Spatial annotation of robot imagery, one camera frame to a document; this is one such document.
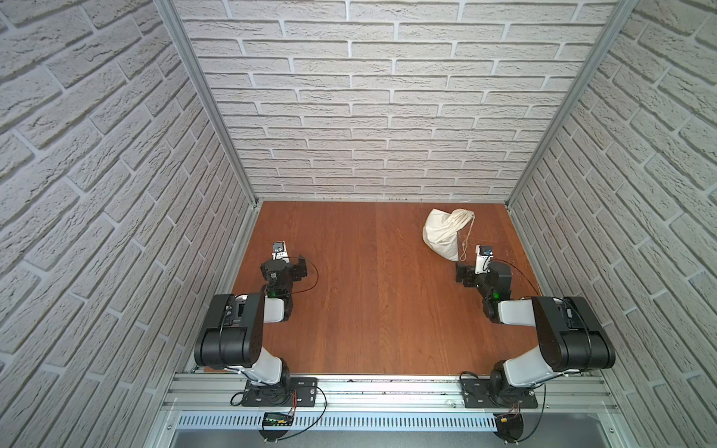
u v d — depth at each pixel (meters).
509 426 0.71
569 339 0.46
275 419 0.72
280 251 0.81
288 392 0.68
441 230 0.95
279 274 0.72
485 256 0.81
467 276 0.85
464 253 1.01
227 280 1.00
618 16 0.70
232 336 0.45
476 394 0.74
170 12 0.70
